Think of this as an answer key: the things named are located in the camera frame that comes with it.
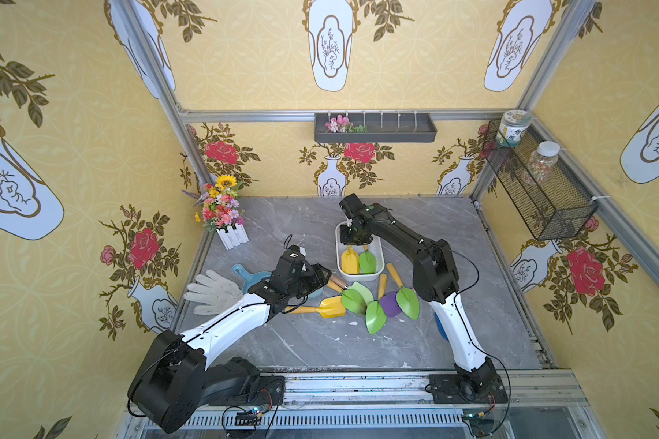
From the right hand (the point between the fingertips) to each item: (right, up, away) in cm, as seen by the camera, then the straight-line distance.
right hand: (353, 234), depth 103 cm
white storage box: (+8, -4, +1) cm, 9 cm away
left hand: (-12, -11, -17) cm, 24 cm away
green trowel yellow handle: (+5, -9, -5) cm, 11 cm away
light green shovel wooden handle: (+2, -18, -10) cm, 21 cm away
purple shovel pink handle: (+11, -23, -14) cm, 29 cm away
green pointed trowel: (+6, -25, -17) cm, 31 cm away
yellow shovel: (-2, -9, -8) cm, 12 cm away
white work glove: (-47, -19, -10) cm, 52 cm away
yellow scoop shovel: (-9, -24, -13) cm, 28 cm away
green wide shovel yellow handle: (0, -22, -13) cm, 26 cm away
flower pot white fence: (-47, +8, -7) cm, 48 cm away
